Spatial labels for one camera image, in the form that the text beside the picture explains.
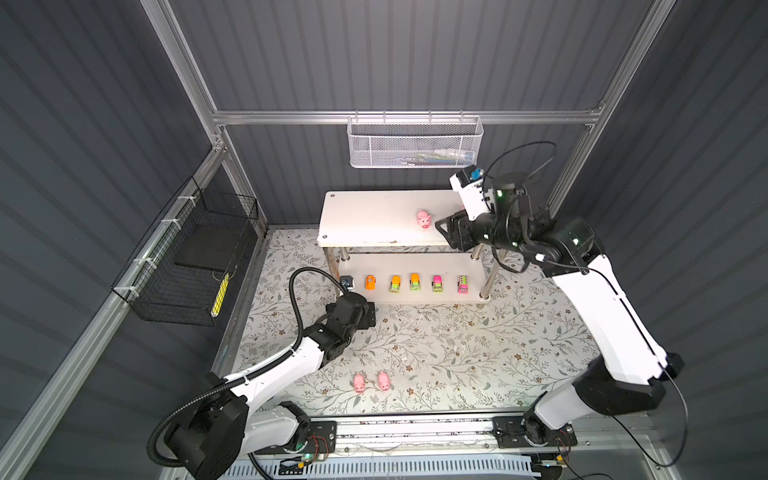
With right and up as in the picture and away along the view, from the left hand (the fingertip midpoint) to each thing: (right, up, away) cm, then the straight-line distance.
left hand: (358, 304), depth 86 cm
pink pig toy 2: (+8, -20, -5) cm, 22 cm away
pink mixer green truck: (+24, +5, +7) cm, 26 cm away
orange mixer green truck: (+11, +5, +7) cm, 14 cm away
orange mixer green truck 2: (+17, +6, +8) cm, 20 cm away
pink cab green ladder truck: (+32, +4, +6) cm, 33 cm away
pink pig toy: (+1, -21, -5) cm, 21 cm away
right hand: (+21, +21, -24) cm, 39 cm away
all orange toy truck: (+3, +6, +8) cm, 10 cm away
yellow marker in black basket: (-30, +4, -18) cm, 35 cm away
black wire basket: (-42, +10, -14) cm, 46 cm away
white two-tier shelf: (+11, +24, -11) cm, 29 cm away
